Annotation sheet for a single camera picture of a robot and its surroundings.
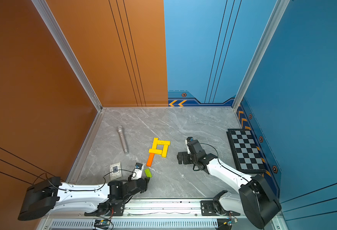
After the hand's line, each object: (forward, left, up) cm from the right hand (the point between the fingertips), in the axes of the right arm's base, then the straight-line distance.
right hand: (184, 155), depth 87 cm
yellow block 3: (+5, +18, -4) cm, 20 cm away
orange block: (0, +21, -5) cm, 22 cm away
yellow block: (+11, +19, -4) cm, 22 cm away
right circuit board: (-33, -19, -6) cm, 39 cm away
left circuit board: (-34, +43, -8) cm, 55 cm away
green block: (-9, +21, -4) cm, 24 cm away
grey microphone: (+21, +45, -1) cm, 50 cm away
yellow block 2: (+12, +13, -3) cm, 18 cm away
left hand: (-12, +22, -6) cm, 25 cm away
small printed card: (-6, +43, -4) cm, 43 cm away
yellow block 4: (+3, +12, -4) cm, 13 cm away
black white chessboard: (+5, -40, -3) cm, 40 cm away
